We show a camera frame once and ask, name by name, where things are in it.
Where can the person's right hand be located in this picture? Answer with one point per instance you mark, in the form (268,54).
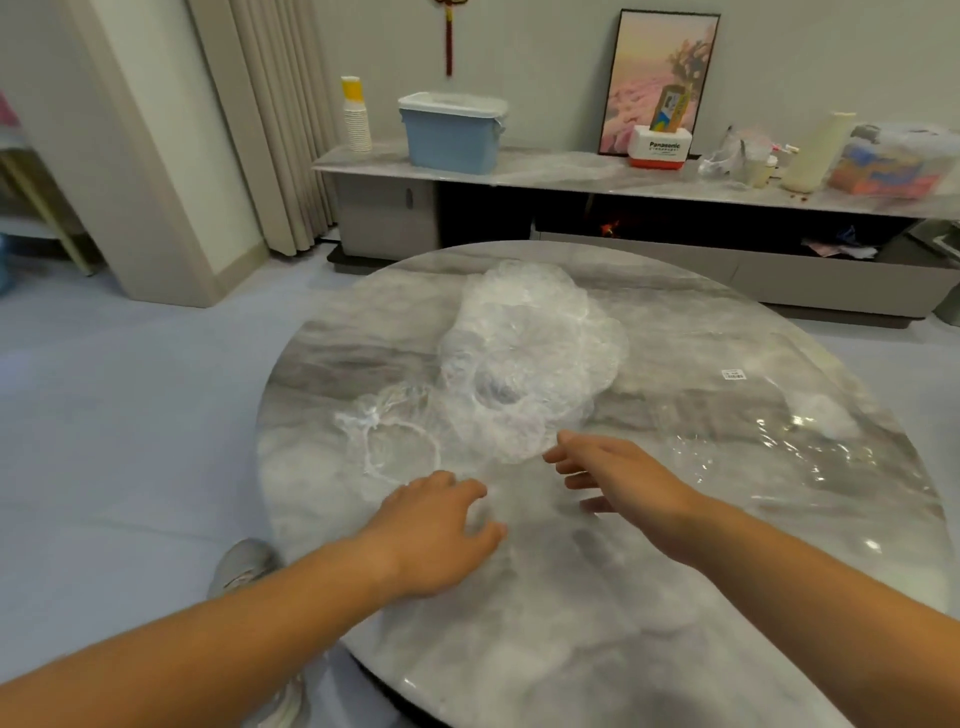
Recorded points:
(638,488)

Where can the person's left hand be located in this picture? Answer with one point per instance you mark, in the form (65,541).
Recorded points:
(428,540)

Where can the clear plastic bag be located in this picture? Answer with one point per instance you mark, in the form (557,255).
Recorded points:
(780,450)

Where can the pile of clear plastic caps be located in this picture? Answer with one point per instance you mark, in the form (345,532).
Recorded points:
(533,353)

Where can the person's left forearm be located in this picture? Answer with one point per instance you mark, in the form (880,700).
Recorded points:
(180,660)

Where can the person's right forearm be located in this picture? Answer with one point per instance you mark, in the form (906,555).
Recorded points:
(840,615)

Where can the blue storage box white lid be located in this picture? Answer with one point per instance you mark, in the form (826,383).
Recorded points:
(450,135)

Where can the grey sneaker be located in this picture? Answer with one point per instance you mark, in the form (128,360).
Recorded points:
(240,570)

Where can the long grey low cabinet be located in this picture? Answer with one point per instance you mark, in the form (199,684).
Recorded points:
(383,210)

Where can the red and white box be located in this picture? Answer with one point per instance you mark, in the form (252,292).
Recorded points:
(660,149)

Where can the small white cup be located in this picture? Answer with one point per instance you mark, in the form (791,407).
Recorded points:
(758,165)

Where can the crumpled clear wrapper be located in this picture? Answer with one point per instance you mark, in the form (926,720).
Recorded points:
(723,153)

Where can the cream paper roll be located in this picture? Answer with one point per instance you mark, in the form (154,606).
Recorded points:
(818,153)

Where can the colourful standing card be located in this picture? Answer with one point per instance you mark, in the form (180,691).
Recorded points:
(672,108)

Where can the clear container colourful contents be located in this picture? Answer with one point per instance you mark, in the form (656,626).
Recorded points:
(900,162)

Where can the pink framed picture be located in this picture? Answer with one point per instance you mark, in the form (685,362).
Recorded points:
(638,68)

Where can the stack of paper cups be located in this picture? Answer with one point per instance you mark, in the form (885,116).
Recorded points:
(356,120)

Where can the beige curtain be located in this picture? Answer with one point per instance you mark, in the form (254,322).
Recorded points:
(278,120)

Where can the red hanging ornament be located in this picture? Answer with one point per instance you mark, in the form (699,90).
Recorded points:
(447,33)

